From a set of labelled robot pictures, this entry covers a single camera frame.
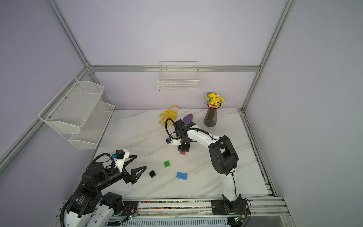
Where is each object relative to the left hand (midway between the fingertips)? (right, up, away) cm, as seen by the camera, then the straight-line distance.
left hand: (139, 164), depth 68 cm
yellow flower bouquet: (+41, +35, +23) cm, 59 cm away
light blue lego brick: (+20, -12, +16) cm, 28 cm away
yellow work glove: (+11, +28, +50) cm, 58 cm away
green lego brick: (+11, -6, +20) cm, 23 cm away
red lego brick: (+21, 0, +25) cm, 32 cm away
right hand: (+22, +3, +25) cm, 34 cm away
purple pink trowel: (+25, +24, +47) cm, 58 cm away
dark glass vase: (+41, +22, +35) cm, 59 cm away
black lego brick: (+2, -11, +15) cm, 19 cm away
